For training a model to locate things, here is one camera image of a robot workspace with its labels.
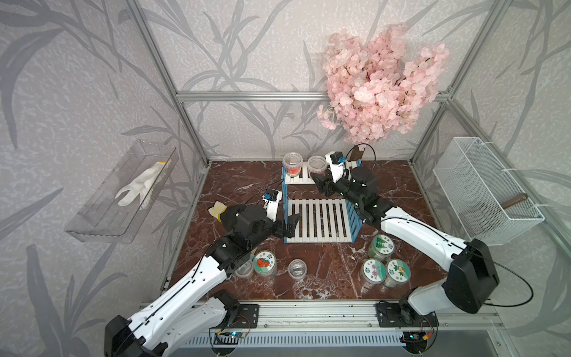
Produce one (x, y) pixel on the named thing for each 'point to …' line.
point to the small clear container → (244, 271)
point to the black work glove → (218, 208)
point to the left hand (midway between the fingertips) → (288, 212)
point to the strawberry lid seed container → (264, 262)
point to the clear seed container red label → (293, 163)
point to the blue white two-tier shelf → (320, 221)
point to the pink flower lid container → (372, 273)
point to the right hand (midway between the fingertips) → (318, 168)
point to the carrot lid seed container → (398, 271)
